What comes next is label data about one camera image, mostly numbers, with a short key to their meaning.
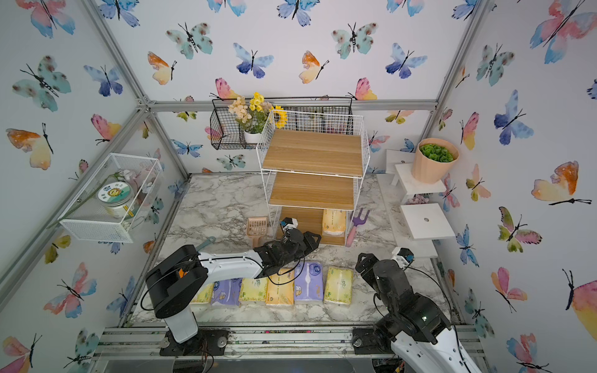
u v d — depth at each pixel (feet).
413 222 2.79
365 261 2.12
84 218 2.11
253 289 2.65
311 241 2.61
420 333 1.53
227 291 2.65
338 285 2.67
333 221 3.21
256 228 3.33
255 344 2.46
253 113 2.76
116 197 2.14
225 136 3.34
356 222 3.35
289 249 2.23
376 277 1.74
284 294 2.59
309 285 2.65
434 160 2.54
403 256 2.06
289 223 2.65
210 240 3.22
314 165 2.23
